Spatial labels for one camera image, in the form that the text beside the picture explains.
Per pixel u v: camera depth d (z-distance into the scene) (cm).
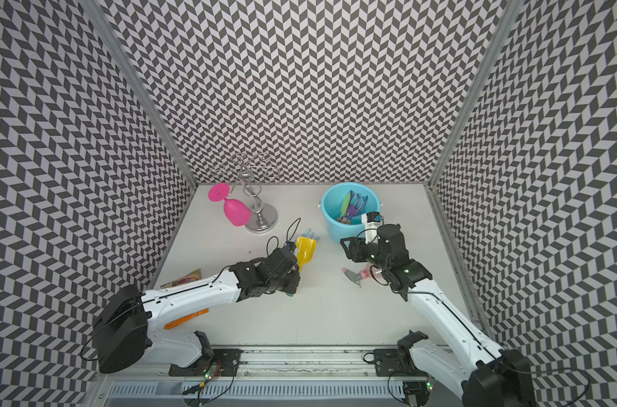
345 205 99
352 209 96
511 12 67
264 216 105
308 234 100
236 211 91
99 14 72
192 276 88
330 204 91
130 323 41
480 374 38
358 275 89
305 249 86
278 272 63
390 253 58
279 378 71
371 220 68
